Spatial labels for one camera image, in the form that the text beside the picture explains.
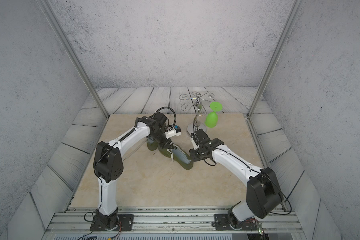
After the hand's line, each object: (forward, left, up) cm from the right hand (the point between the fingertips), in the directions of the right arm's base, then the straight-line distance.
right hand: (194, 155), depth 84 cm
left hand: (+6, +12, 0) cm, 13 cm away
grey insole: (+4, +9, -6) cm, 12 cm away
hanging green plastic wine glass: (+23, -11, +6) cm, 26 cm away
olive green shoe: (+12, +27, -6) cm, 30 cm away
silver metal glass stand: (+27, -2, +16) cm, 32 cm away
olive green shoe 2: (+3, +15, -1) cm, 16 cm away
